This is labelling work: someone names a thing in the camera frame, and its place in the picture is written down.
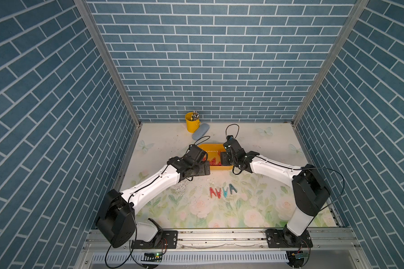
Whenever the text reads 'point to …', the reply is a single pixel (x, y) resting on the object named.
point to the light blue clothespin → (225, 193)
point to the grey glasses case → (201, 131)
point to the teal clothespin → (231, 188)
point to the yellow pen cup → (192, 126)
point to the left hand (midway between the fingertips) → (205, 170)
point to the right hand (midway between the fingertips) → (225, 156)
